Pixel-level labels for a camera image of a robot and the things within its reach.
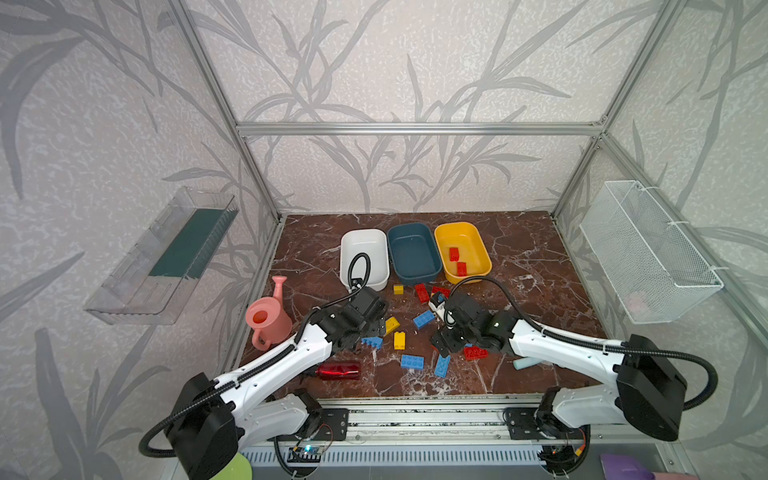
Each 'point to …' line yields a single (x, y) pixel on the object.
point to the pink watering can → (271, 318)
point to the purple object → (624, 467)
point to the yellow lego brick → (399, 340)
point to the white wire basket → (654, 273)
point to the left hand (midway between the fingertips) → (374, 312)
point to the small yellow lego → (398, 289)
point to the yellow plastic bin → (464, 251)
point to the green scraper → (238, 468)
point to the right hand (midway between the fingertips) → (441, 321)
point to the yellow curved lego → (391, 324)
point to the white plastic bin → (374, 243)
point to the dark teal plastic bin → (415, 253)
